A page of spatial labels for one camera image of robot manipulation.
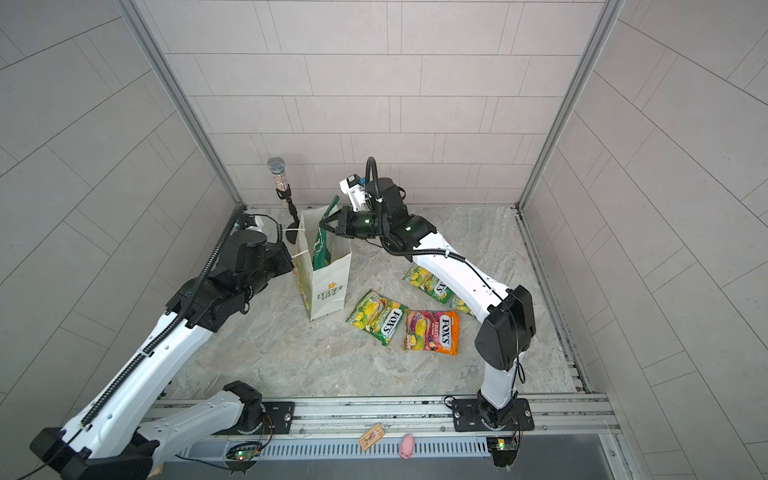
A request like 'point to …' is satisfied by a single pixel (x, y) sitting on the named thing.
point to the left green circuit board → (242, 457)
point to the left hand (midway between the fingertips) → (297, 244)
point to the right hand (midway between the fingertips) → (323, 225)
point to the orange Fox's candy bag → (432, 330)
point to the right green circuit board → (503, 449)
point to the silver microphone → (276, 166)
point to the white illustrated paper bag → (323, 291)
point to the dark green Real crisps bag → (321, 254)
